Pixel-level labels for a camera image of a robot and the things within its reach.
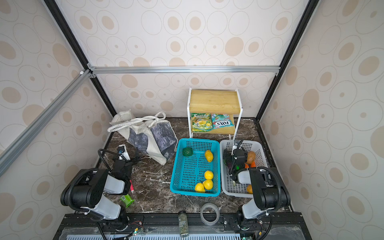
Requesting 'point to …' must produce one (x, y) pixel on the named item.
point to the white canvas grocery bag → (153, 137)
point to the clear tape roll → (212, 205)
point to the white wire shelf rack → (214, 111)
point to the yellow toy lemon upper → (209, 156)
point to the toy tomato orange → (253, 165)
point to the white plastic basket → (230, 189)
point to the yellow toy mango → (249, 189)
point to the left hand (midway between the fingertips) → (132, 146)
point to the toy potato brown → (251, 157)
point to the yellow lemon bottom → (199, 187)
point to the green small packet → (127, 200)
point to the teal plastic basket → (188, 171)
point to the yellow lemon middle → (208, 175)
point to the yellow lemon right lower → (208, 184)
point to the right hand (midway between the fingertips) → (236, 148)
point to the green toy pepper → (187, 151)
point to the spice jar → (183, 227)
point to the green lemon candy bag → (201, 122)
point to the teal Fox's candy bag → (221, 120)
